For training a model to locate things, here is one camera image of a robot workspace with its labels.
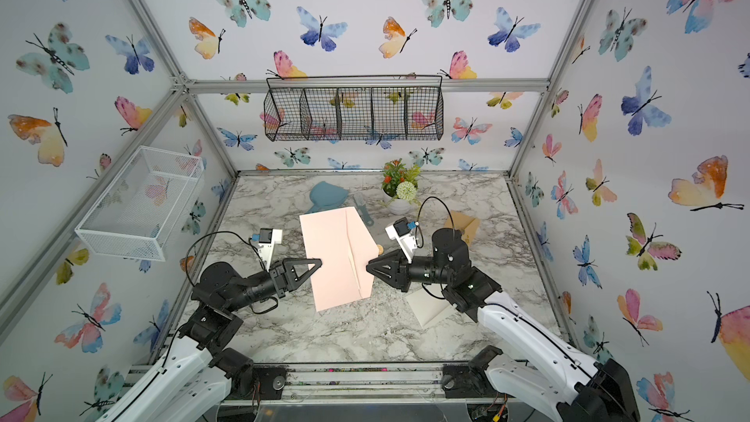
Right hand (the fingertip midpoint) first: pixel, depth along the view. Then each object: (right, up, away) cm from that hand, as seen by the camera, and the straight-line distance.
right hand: (373, 266), depth 66 cm
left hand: (-11, 0, -2) cm, 12 cm away
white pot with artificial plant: (+7, +21, +31) cm, 38 cm away
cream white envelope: (+15, -17, +20) cm, 30 cm away
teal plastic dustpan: (-21, +16, +49) cm, 56 cm away
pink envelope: (-7, +5, +1) cm, 8 cm away
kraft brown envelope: (+32, +7, +40) cm, 51 cm away
